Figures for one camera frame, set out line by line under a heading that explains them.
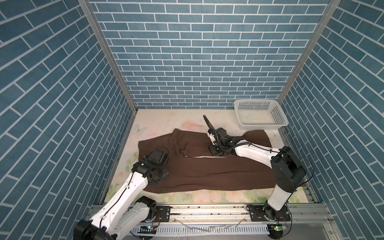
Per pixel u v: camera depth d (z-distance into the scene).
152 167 0.55
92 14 0.72
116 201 0.44
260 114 1.20
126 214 0.54
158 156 0.63
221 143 0.71
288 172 0.47
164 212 0.74
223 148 0.68
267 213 0.66
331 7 0.71
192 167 0.94
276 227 0.72
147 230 0.72
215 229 0.71
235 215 0.75
